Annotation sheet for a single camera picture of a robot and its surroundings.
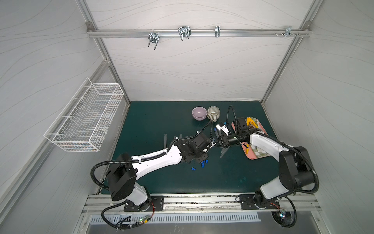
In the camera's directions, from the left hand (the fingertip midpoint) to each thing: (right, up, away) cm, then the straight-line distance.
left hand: (203, 151), depth 80 cm
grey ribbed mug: (+10, +21, +26) cm, 35 cm away
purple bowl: (0, +21, +30) cm, 37 cm away
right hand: (+6, +3, +2) cm, 7 cm away
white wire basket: (-59, +16, -12) cm, 62 cm away
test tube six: (+4, +6, -10) cm, 12 cm away
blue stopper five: (+3, -9, +8) cm, 12 cm away
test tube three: (-14, +6, +19) cm, 24 cm away
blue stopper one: (-5, -12, +4) cm, 13 cm away
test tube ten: (+15, -4, +12) cm, 20 cm away
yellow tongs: (+35, +17, +24) cm, 46 cm away
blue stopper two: (0, -10, +6) cm, 12 cm away
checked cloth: (+35, -4, +10) cm, 36 cm away
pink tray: (+32, -5, +11) cm, 34 cm away
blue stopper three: (-1, -3, -9) cm, 10 cm away
